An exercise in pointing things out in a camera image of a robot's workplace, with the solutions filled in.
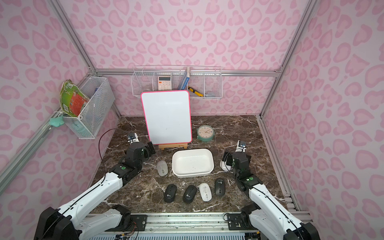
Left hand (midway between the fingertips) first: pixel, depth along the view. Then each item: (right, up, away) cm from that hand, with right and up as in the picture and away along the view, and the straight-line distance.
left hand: (144, 142), depth 82 cm
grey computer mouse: (+8, -16, +6) cm, 19 cm away
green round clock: (+35, +4, +24) cm, 43 cm away
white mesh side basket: (-23, +10, -10) cm, 27 cm away
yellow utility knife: (+28, +32, +15) cm, 45 cm away
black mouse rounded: (+42, -25, 0) cm, 49 cm away
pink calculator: (+8, +36, +13) cm, 39 cm away
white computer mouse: (+46, -16, +9) cm, 49 cm away
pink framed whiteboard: (+11, +15, +8) cm, 21 cm away
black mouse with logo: (+14, -28, -1) cm, 31 cm away
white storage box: (+26, -14, +11) cm, 31 cm away
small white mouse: (+34, -26, -2) cm, 43 cm away
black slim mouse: (+25, -28, -2) cm, 37 cm away
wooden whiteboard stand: (+13, -4, +18) cm, 23 cm away
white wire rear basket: (+32, +39, +20) cm, 54 cm away
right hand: (+49, -4, +1) cm, 49 cm away
